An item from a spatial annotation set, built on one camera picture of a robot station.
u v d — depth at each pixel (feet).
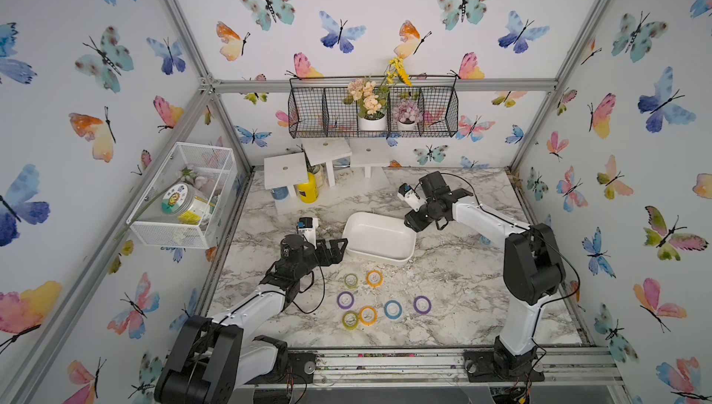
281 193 3.45
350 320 2.70
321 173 3.55
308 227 2.49
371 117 3.01
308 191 3.34
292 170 3.26
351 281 2.93
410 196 2.82
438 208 2.33
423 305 2.78
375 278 2.97
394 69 2.70
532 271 1.64
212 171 2.52
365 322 2.70
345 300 2.83
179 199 2.07
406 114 2.85
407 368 2.48
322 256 2.48
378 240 3.29
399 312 2.72
